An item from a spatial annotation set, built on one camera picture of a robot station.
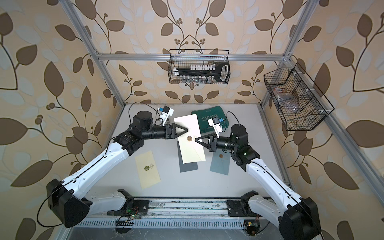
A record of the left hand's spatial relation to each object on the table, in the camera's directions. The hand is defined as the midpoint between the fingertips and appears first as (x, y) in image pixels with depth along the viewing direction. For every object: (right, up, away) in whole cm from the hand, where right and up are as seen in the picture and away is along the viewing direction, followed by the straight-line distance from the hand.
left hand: (182, 129), depth 66 cm
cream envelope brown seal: (+4, -10, 0) cm, 10 cm away
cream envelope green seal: (-23, -27, +22) cm, 41 cm away
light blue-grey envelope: (+21, -22, +25) cm, 39 cm away
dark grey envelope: (-1, -24, +22) cm, 33 cm away
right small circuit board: (+33, -47, +5) cm, 58 cm away
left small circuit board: (-23, -42, +4) cm, 48 cm away
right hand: (+6, -5, +1) cm, 8 cm away
